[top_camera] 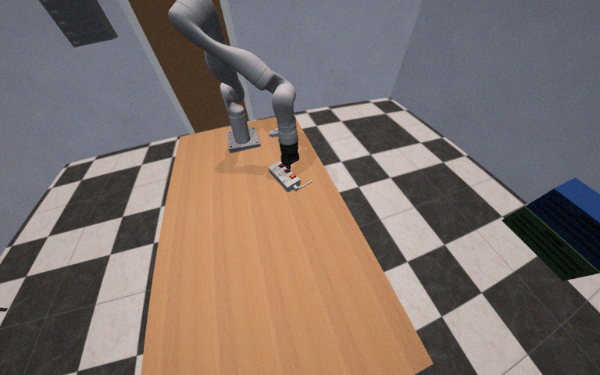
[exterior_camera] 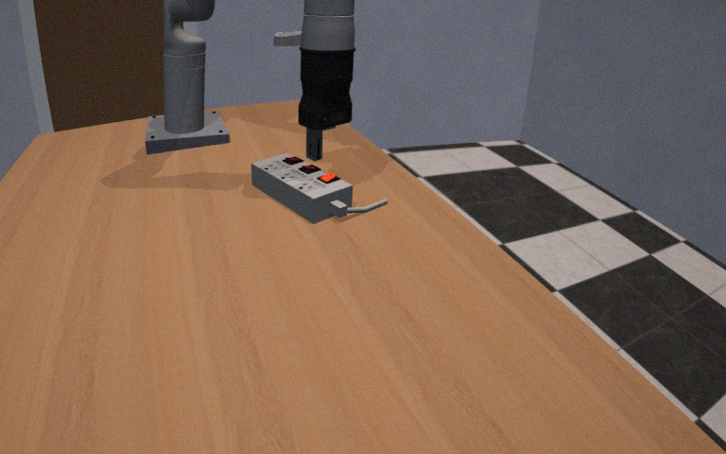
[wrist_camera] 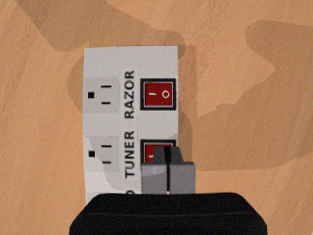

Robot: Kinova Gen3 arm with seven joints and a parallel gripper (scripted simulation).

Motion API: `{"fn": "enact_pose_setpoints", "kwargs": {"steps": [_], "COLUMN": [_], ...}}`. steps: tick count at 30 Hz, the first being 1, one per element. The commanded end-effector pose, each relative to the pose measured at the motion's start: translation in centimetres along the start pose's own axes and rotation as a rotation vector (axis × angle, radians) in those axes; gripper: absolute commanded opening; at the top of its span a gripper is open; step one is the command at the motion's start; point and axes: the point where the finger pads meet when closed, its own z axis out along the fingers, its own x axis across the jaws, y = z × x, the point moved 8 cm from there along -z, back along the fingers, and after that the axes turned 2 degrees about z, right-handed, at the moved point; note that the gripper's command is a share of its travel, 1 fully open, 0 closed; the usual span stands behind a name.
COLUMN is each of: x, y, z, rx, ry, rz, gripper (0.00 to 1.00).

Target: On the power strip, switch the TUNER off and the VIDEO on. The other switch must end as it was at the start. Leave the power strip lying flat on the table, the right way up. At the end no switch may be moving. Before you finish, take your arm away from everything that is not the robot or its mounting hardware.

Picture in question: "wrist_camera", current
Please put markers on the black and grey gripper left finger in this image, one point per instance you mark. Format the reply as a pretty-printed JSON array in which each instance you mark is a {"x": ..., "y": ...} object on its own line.
[{"x": 154, "y": 174}]

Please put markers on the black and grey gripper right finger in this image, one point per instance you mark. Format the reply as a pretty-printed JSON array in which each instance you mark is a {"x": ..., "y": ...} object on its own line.
[{"x": 181, "y": 176}]

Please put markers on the white power strip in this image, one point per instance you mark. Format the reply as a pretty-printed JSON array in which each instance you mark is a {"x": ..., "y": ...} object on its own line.
[{"x": 130, "y": 106}]

